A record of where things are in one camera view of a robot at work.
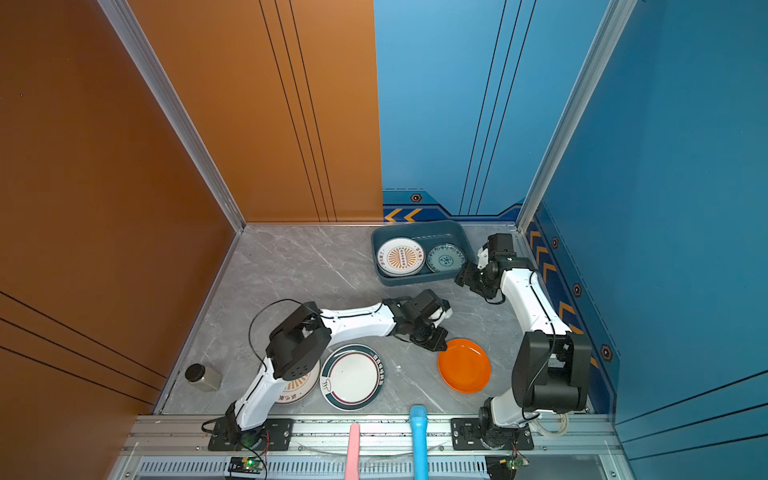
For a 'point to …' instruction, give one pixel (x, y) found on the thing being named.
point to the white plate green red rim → (352, 377)
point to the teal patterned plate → (445, 256)
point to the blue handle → (418, 422)
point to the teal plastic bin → (428, 233)
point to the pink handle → (352, 462)
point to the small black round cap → (194, 372)
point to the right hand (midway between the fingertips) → (462, 281)
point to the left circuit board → (245, 465)
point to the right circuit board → (503, 467)
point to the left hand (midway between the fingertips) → (450, 346)
